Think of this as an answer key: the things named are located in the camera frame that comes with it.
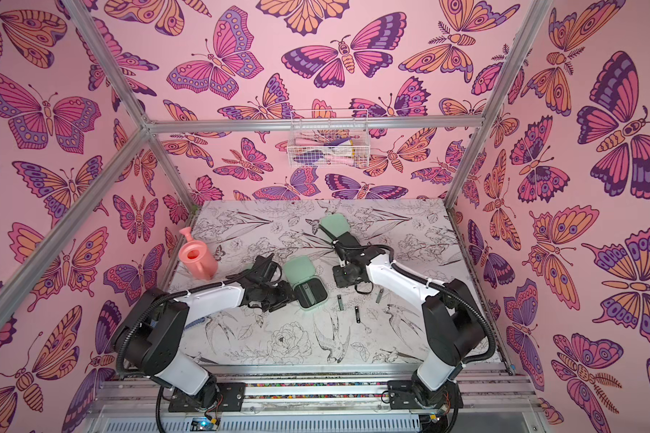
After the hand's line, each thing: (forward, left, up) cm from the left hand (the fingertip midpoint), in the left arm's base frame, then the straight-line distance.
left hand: (297, 298), depth 91 cm
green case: (+3, -4, 0) cm, 5 cm away
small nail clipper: (+1, -28, -1) cm, 28 cm away
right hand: (+5, -16, +6) cm, 18 cm away
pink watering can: (+10, +33, +10) cm, 36 cm away
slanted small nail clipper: (-1, -15, -2) cm, 15 cm away
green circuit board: (-35, +22, -4) cm, 41 cm away
